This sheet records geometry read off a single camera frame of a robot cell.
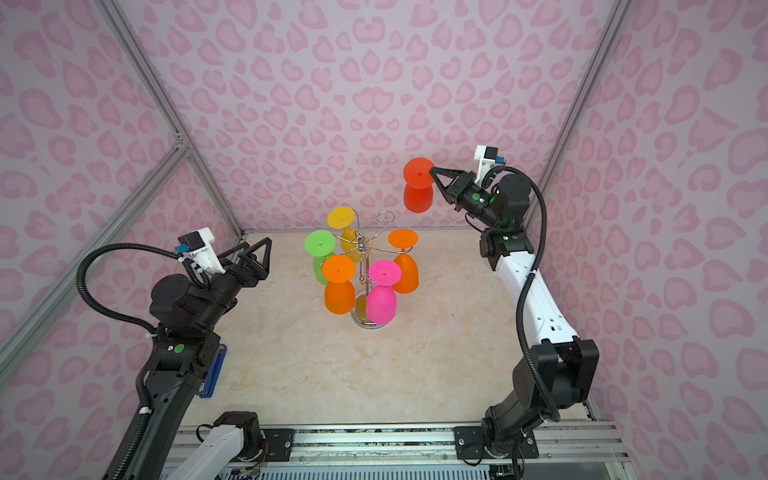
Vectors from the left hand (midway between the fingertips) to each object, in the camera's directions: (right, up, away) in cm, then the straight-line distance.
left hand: (259, 238), depth 63 cm
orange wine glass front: (+15, -13, +11) cm, 23 cm away
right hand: (+36, +14, +1) cm, 39 cm away
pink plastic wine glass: (+26, -14, +10) cm, 31 cm away
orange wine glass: (+31, 0, +11) cm, 33 cm away
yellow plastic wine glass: (+18, 0, +12) cm, 22 cm away
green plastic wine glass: (+11, -1, +9) cm, 14 cm away
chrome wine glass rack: (+17, -23, +33) cm, 43 cm away
